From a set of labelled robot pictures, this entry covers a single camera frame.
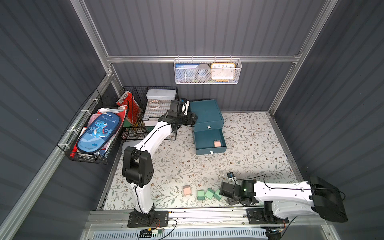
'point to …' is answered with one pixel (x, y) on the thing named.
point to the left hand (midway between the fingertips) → (195, 117)
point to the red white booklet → (134, 111)
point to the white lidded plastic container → (161, 94)
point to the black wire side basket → (96, 105)
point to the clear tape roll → (154, 104)
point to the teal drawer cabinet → (209, 134)
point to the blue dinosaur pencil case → (98, 133)
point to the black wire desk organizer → (138, 103)
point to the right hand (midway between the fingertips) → (233, 196)
